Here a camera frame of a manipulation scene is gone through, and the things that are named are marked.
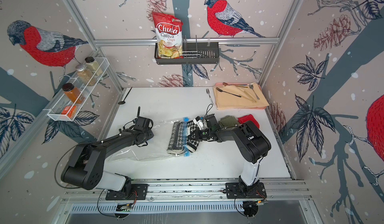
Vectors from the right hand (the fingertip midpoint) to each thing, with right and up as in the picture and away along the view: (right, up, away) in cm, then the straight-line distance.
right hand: (189, 137), depth 90 cm
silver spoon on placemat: (+51, +34, +31) cm, 68 cm away
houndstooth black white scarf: (-3, 0, -2) cm, 4 cm away
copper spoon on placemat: (+29, +36, +32) cm, 56 cm away
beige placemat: (+40, +26, +24) cm, 54 cm away
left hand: (-24, +3, +4) cm, 24 cm away
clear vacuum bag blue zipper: (-19, -5, -2) cm, 20 cm away
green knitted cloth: (+25, +9, +6) cm, 28 cm away
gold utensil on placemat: (+49, +23, +22) cm, 58 cm away
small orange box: (-52, +18, -25) cm, 60 cm away
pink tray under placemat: (+26, +37, +33) cm, 56 cm away
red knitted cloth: (+35, +10, +6) cm, 37 cm away
